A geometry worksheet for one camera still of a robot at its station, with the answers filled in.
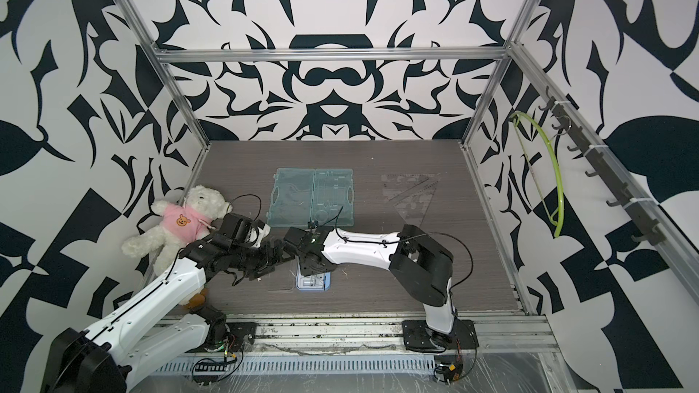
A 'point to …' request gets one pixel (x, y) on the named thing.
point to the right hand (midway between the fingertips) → (310, 264)
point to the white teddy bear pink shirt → (179, 226)
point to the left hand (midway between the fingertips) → (284, 256)
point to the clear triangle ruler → (410, 195)
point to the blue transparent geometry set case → (315, 282)
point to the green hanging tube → (561, 210)
